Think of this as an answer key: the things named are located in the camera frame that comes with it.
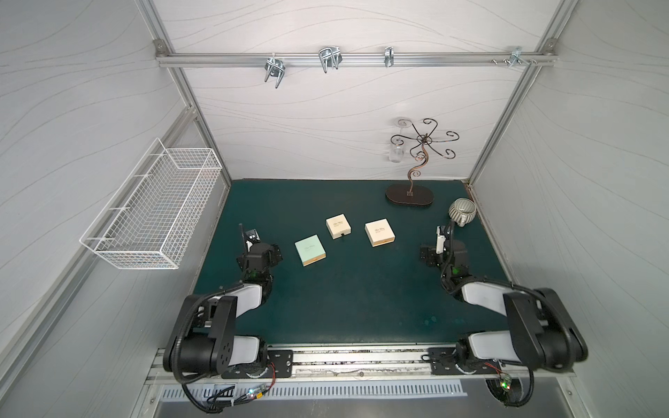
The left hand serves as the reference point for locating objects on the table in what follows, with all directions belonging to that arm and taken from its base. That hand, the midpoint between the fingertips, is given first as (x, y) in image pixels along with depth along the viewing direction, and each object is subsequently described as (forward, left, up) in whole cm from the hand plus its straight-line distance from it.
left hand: (260, 246), depth 91 cm
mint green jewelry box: (+2, -17, -5) cm, 18 cm away
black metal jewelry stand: (+32, -61, -6) cm, 69 cm away
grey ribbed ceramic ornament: (+22, -80, -5) cm, 83 cm away
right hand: (+3, -64, -1) cm, 64 cm away
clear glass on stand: (+37, -51, +14) cm, 64 cm away
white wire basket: (-6, +22, +24) cm, 34 cm away
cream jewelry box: (+12, -27, -3) cm, 30 cm away
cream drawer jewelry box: (+10, -44, -4) cm, 45 cm away
